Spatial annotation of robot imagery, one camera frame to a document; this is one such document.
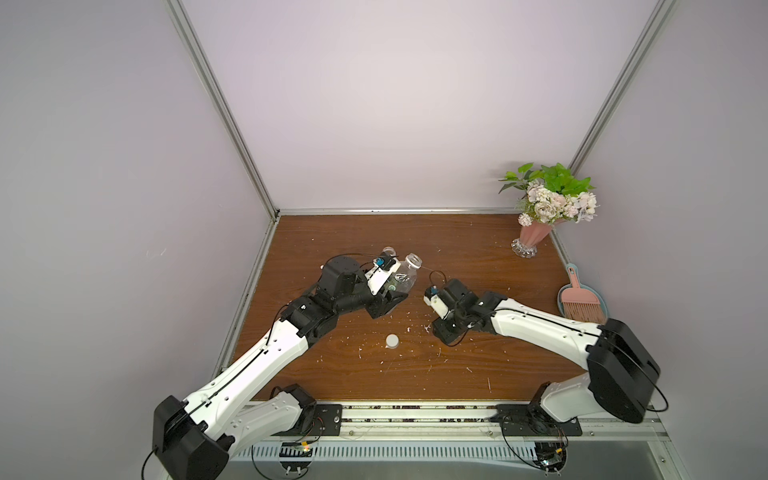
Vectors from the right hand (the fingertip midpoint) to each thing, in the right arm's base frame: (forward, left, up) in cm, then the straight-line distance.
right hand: (439, 321), depth 84 cm
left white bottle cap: (-4, +14, -5) cm, 15 cm away
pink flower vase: (+31, -33, -3) cm, 45 cm away
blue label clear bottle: (0, +10, +24) cm, 26 cm away
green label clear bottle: (+16, +14, +13) cm, 25 cm away
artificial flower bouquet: (+30, -33, +22) cm, 49 cm away
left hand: (+1, +11, +18) cm, 22 cm away
